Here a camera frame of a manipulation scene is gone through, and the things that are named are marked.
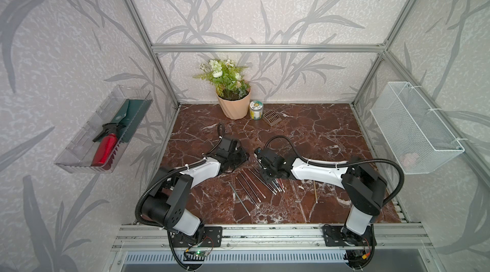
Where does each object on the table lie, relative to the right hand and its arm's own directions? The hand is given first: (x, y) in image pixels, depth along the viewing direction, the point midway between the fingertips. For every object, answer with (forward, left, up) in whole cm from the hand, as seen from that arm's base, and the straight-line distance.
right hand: (263, 170), depth 89 cm
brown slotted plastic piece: (+34, -6, -2) cm, 34 cm away
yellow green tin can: (+35, +3, +4) cm, 35 cm away
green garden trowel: (+10, +52, +28) cm, 60 cm away
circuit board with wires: (-32, +26, -4) cm, 42 cm away
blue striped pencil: (-7, +7, -3) cm, 10 cm away
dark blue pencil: (-10, +8, -3) cm, 13 cm away
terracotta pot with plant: (+40, +16, +13) cm, 45 cm away
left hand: (+6, +6, +3) cm, 9 cm away
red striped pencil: (-6, +4, -2) cm, 8 cm away
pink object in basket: (-4, -55, +18) cm, 58 cm away
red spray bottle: (-7, +50, +33) cm, 60 cm away
